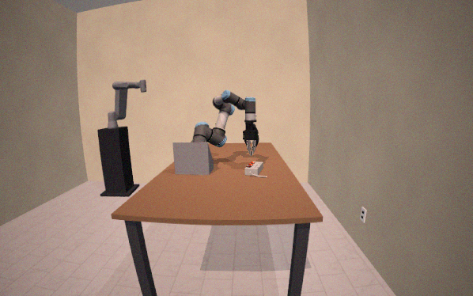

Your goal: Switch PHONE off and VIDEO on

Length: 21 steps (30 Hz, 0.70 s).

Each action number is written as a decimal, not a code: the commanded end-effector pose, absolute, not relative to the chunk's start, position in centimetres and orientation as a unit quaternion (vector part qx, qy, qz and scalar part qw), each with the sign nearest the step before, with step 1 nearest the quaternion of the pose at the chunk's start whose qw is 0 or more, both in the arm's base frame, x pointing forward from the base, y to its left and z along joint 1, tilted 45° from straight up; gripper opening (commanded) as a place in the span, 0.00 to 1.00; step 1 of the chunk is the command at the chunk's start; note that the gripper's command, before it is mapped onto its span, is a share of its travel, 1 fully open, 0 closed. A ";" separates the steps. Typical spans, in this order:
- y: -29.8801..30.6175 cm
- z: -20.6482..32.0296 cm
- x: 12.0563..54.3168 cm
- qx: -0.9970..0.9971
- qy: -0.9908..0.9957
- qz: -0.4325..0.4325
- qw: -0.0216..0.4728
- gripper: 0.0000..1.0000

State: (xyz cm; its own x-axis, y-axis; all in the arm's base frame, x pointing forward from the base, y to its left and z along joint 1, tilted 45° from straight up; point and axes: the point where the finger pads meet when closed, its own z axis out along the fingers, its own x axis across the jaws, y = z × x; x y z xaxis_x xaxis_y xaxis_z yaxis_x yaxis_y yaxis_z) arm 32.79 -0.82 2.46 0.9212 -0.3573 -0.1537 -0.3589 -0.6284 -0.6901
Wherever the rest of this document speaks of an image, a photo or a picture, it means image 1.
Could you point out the white power strip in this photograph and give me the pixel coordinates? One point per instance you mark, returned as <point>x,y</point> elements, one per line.
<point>251,169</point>

